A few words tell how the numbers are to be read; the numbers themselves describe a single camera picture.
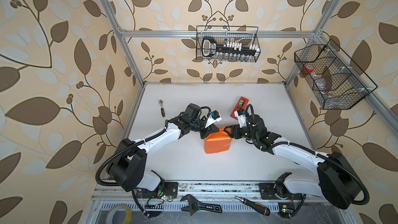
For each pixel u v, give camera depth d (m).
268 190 0.73
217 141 0.79
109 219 0.65
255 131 0.65
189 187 0.76
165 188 0.75
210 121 0.71
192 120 0.67
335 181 0.41
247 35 0.91
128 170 0.43
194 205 0.70
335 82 0.75
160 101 1.08
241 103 1.01
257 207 0.68
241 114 0.75
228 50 0.85
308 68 0.88
